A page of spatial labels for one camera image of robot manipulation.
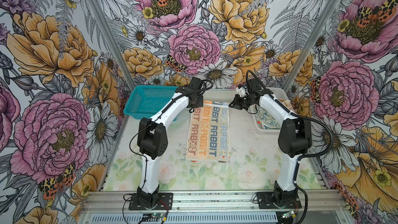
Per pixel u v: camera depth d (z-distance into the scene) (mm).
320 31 879
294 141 540
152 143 528
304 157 549
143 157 561
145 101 1154
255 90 718
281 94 1084
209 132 987
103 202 754
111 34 911
